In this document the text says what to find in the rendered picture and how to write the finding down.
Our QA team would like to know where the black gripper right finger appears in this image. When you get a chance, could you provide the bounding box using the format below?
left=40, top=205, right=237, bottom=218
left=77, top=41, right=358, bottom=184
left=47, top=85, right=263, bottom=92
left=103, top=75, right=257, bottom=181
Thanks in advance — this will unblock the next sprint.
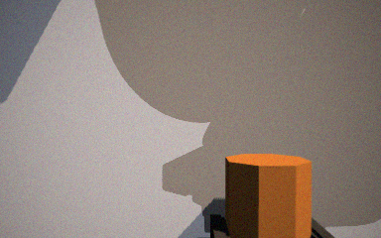
left=312, top=218, right=335, bottom=238

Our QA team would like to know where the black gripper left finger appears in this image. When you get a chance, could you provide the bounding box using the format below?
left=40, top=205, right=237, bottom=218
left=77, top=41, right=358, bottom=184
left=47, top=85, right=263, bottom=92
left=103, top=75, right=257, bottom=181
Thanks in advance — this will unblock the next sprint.
left=210, top=214, right=230, bottom=238

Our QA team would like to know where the orange-brown faceted cylinder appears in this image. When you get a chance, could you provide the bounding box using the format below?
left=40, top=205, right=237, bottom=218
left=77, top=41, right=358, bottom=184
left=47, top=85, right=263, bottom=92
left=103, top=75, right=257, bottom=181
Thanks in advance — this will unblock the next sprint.
left=225, top=154, right=312, bottom=238

